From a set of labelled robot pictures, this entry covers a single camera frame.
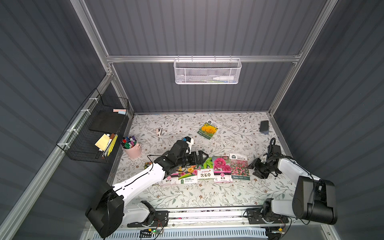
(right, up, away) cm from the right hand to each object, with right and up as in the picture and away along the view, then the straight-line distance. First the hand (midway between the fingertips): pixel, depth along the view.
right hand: (251, 170), depth 88 cm
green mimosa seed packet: (-27, -1, +1) cm, 27 cm away
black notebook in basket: (-78, +29, -13) cm, 84 cm away
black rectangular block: (+17, +26, +20) cm, 37 cm away
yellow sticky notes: (-77, +19, -19) cm, 81 cm away
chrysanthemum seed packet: (-47, -5, -1) cm, 47 cm away
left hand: (-29, +8, -11) cm, 32 cm away
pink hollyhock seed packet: (-17, 0, +3) cm, 17 cm away
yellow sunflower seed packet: (-24, +24, +23) cm, 41 cm away
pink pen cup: (-72, +14, +1) cm, 73 cm away
